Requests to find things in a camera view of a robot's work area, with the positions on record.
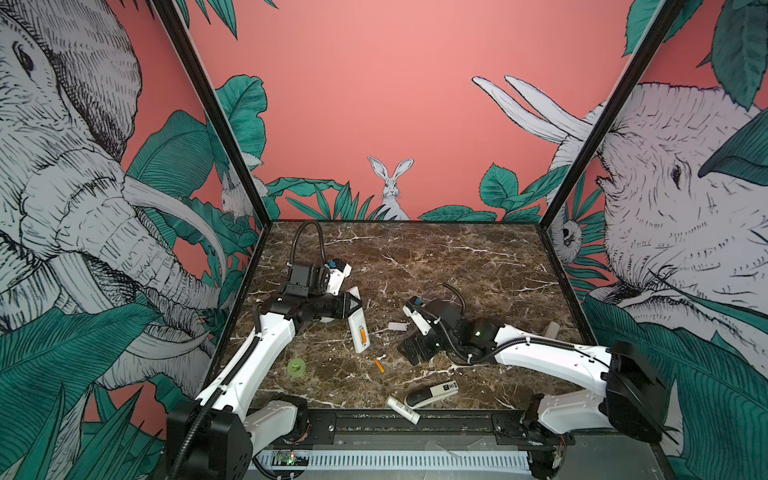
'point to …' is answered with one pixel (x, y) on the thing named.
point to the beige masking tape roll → (552, 330)
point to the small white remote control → (404, 411)
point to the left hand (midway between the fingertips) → (358, 299)
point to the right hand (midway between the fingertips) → (405, 339)
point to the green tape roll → (296, 367)
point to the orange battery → (382, 369)
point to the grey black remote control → (422, 396)
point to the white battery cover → (397, 326)
